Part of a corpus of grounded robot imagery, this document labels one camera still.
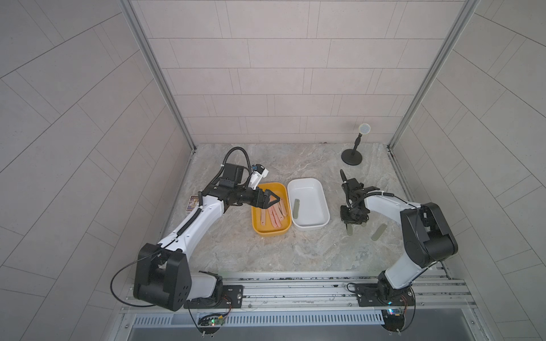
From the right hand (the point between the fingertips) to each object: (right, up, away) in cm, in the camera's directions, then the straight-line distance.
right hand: (345, 219), depth 93 cm
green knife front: (-22, +5, 0) cm, 22 cm away
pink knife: (-28, +3, -3) cm, 28 cm away
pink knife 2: (-27, +5, -1) cm, 27 cm away
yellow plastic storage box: (-29, +13, +2) cm, 31 cm away
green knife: (0, -3, -6) cm, 7 cm away
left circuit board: (-50, -25, -27) cm, 62 cm away
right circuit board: (+9, -27, -24) cm, 37 cm away
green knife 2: (+12, -4, -6) cm, 14 cm away
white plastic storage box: (-14, +4, -1) cm, 15 cm away
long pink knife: (-30, +2, -4) cm, 31 cm away
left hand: (-31, +12, -14) cm, 36 cm away
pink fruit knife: (-36, +2, -3) cm, 36 cm away
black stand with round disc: (+10, +28, +19) cm, 35 cm away
